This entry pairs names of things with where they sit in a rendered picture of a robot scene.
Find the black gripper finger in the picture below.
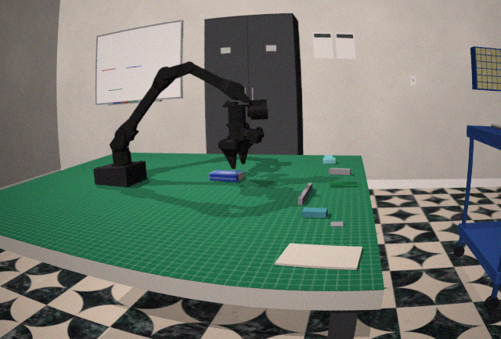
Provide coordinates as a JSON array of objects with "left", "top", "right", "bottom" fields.
[
  {"left": 221, "top": 148, "right": 240, "bottom": 169},
  {"left": 238, "top": 143, "right": 253, "bottom": 164}
]

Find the teal rectangular block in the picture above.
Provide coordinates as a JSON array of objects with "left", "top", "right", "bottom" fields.
[{"left": 301, "top": 207, "right": 327, "bottom": 218}]

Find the green cutting mat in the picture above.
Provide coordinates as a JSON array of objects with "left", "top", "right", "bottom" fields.
[{"left": 0, "top": 153, "right": 384, "bottom": 291}]

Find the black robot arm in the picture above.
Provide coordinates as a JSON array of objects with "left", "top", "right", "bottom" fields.
[{"left": 110, "top": 62, "right": 268, "bottom": 166}]

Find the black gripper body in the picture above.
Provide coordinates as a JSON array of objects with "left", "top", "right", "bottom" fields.
[{"left": 218, "top": 120, "right": 251, "bottom": 150}]

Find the beige flat rectangular slab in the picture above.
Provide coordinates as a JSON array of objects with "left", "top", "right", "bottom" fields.
[{"left": 275, "top": 243, "right": 362, "bottom": 270}]

